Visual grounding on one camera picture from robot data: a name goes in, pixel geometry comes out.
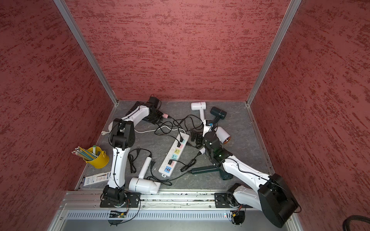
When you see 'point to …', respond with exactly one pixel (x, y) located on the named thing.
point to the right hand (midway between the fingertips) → (198, 131)
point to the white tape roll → (110, 127)
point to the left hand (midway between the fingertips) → (163, 121)
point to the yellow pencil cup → (94, 156)
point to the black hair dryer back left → (135, 106)
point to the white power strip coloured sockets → (174, 154)
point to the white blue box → (93, 179)
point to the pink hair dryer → (165, 115)
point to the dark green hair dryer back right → (219, 114)
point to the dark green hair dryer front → (223, 174)
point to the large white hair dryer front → (141, 184)
